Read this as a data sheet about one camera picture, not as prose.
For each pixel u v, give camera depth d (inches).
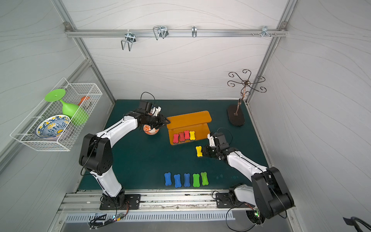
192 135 38.3
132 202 29.0
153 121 30.8
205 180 31.0
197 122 36.6
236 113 43.2
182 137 37.7
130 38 30.9
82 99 30.4
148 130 39.7
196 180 31.0
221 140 27.1
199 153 33.9
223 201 28.8
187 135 38.3
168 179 31.4
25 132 21.8
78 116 25.1
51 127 24.2
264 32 30.1
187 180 31.4
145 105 28.8
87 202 29.5
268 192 16.4
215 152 28.8
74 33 30.7
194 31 28.4
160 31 30.0
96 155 18.8
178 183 30.8
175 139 37.5
